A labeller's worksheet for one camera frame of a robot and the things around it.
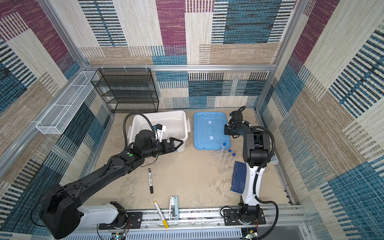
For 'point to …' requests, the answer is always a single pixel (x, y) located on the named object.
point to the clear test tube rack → (222, 161)
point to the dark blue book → (239, 176)
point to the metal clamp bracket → (174, 209)
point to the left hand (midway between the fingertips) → (179, 142)
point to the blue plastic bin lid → (208, 129)
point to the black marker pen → (150, 181)
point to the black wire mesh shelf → (127, 90)
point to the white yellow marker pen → (164, 220)
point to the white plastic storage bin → (176, 124)
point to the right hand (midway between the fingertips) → (228, 132)
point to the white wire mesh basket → (59, 115)
